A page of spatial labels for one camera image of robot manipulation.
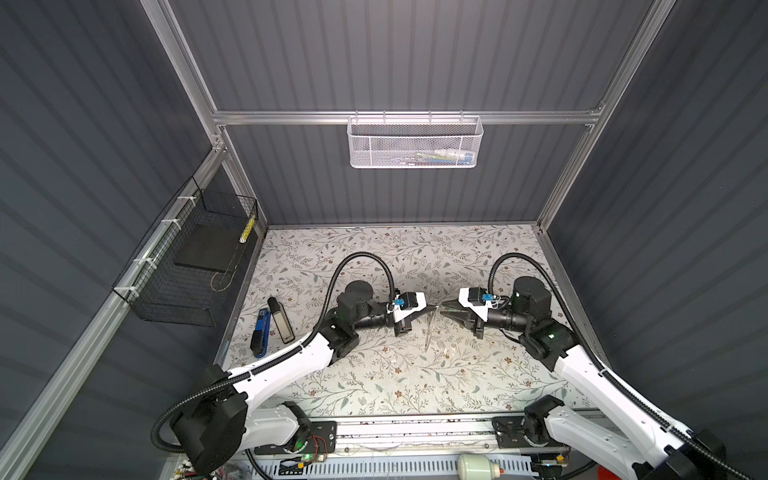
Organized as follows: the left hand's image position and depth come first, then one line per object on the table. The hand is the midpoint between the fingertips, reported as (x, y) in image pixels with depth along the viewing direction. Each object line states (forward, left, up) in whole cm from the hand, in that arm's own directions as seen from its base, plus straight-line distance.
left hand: (434, 303), depth 69 cm
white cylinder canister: (-30, -7, -18) cm, 36 cm away
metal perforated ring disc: (-3, +1, -3) cm, 4 cm away
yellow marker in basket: (+25, +48, +2) cm, 55 cm away
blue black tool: (+5, +49, -24) cm, 55 cm away
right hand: (0, -4, -2) cm, 4 cm away
